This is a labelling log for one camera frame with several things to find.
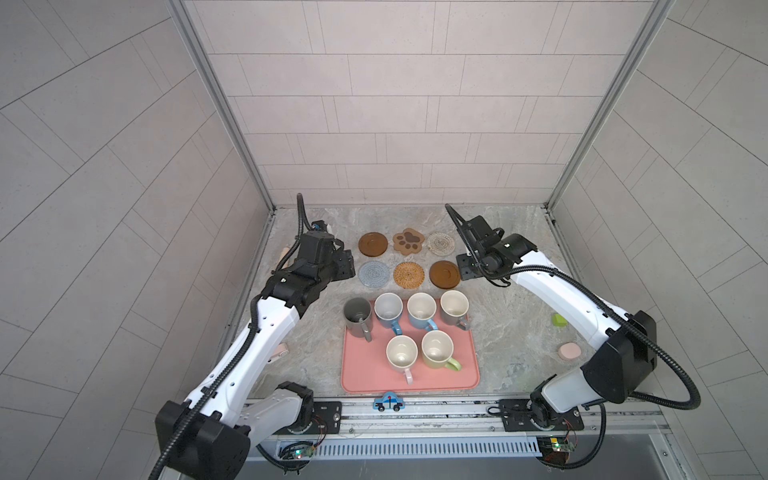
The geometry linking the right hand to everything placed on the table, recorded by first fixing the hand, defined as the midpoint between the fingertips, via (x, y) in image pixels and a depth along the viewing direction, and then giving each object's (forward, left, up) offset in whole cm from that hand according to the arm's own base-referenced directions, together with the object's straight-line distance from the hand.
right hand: (464, 267), depth 82 cm
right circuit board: (-40, -15, -17) cm, 46 cm away
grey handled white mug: (-6, +3, -10) cm, 12 cm away
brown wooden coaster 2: (+6, +4, -13) cm, 15 cm away
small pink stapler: (-15, +51, -11) cm, 55 cm away
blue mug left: (-6, +22, -10) cm, 25 cm away
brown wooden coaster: (+21, +27, -13) cm, 36 cm away
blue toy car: (-29, +23, -13) cm, 39 cm away
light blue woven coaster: (+8, +27, -13) cm, 31 cm away
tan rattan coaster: (+7, +15, -13) cm, 22 cm away
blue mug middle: (-6, +12, -11) cm, 18 cm away
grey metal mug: (-7, +31, -10) cm, 33 cm away
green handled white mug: (-18, +9, -13) cm, 24 cm away
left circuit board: (-38, +42, -11) cm, 58 cm away
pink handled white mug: (-18, +19, -14) cm, 30 cm away
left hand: (+1, +31, +7) cm, 32 cm away
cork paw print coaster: (+21, +14, -13) cm, 28 cm away
